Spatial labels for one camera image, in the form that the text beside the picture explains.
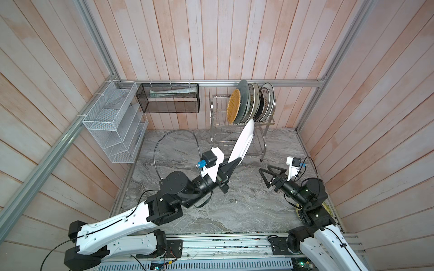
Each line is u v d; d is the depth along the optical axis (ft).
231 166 1.48
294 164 1.98
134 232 1.37
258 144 3.41
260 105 2.54
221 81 3.18
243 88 2.65
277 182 1.94
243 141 1.47
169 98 3.51
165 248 2.14
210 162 1.24
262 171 2.11
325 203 2.81
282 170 2.27
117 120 2.24
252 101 2.46
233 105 2.88
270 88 2.62
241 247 2.46
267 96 2.51
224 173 1.42
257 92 2.51
